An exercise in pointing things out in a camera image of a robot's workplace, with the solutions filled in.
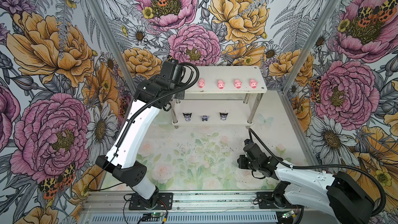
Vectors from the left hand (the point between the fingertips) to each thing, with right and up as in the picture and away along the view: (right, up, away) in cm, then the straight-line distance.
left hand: (173, 93), depth 69 cm
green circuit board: (-8, -55, +2) cm, 55 cm away
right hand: (+32, -39, +16) cm, 53 cm away
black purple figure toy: (+25, -12, +25) cm, 37 cm away
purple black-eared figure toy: (+4, -12, +24) cm, 27 cm away
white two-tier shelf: (+25, +2, +54) cm, 59 cm away
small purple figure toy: (+14, -13, +25) cm, 32 cm away
